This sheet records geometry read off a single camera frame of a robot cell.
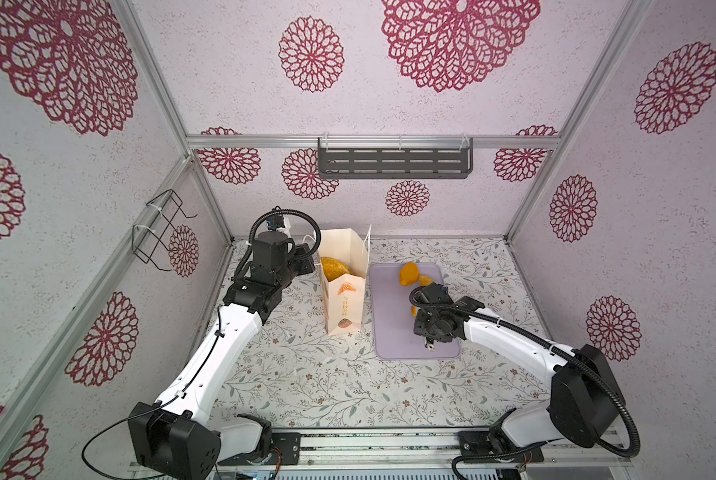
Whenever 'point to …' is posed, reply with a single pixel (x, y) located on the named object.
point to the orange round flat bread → (408, 274)
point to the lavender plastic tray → (395, 336)
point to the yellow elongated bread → (425, 280)
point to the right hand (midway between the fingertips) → (420, 323)
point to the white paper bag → (343, 295)
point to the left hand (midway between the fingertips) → (308, 253)
